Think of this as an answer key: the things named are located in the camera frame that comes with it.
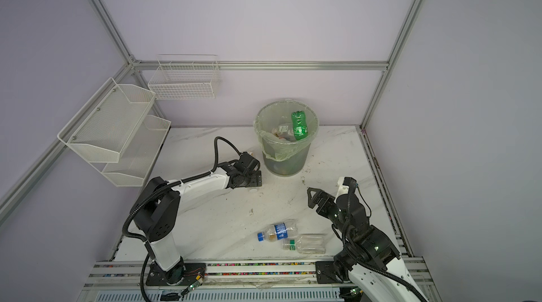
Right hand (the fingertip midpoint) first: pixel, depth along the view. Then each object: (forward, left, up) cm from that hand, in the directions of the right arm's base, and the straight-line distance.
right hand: (312, 195), depth 71 cm
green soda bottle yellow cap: (+30, +2, +5) cm, 30 cm away
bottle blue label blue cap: (-7, +11, -15) cm, 19 cm away
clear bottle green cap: (-10, +1, -20) cm, 23 cm away
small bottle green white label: (+31, +9, 0) cm, 32 cm away
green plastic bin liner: (+39, +11, +4) cm, 41 cm away
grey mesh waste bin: (+23, +6, -16) cm, 28 cm away
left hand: (+15, +24, -15) cm, 32 cm away
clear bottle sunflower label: (+12, +23, -17) cm, 31 cm away
